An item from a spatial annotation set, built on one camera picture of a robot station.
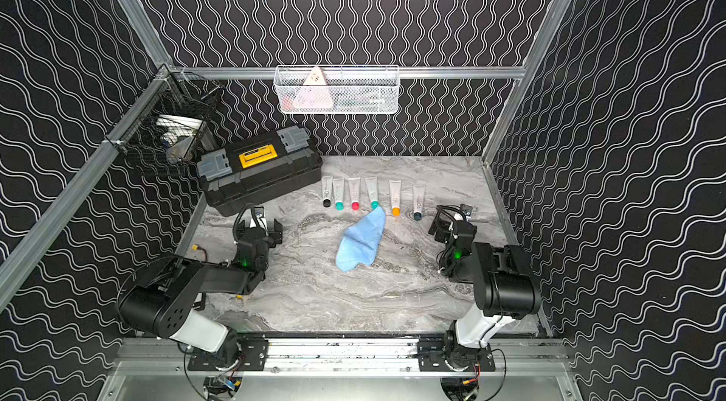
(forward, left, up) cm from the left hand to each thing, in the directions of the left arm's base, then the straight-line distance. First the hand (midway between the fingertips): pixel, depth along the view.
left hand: (257, 218), depth 91 cm
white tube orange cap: (+18, -45, -7) cm, 49 cm away
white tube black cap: (+21, -19, -8) cm, 29 cm away
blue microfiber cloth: (-2, -34, -6) cm, 35 cm away
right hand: (+7, -64, -4) cm, 65 cm away
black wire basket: (+21, +33, +18) cm, 42 cm away
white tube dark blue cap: (+17, -54, -7) cm, 57 cm away
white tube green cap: (+20, -23, -9) cm, 32 cm away
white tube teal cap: (+20, -36, -7) cm, 42 cm away
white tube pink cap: (+20, -30, -8) cm, 37 cm away
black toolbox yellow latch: (+14, +3, +7) cm, 16 cm away
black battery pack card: (-7, +21, -9) cm, 24 cm away
